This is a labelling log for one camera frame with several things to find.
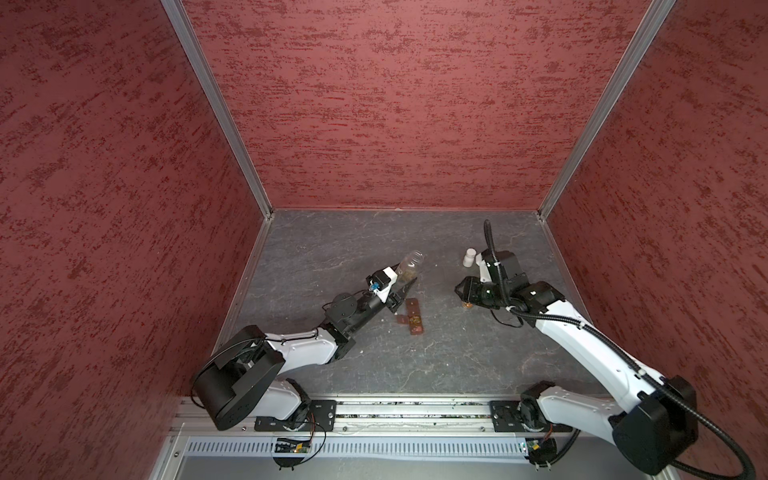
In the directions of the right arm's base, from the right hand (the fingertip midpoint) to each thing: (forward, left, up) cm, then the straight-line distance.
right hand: (459, 297), depth 80 cm
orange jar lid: (-5, -1, +6) cm, 8 cm away
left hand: (+3, +14, +8) cm, 17 cm away
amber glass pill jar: (+1, +14, +14) cm, 20 cm away
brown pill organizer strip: (0, +12, -13) cm, 18 cm away
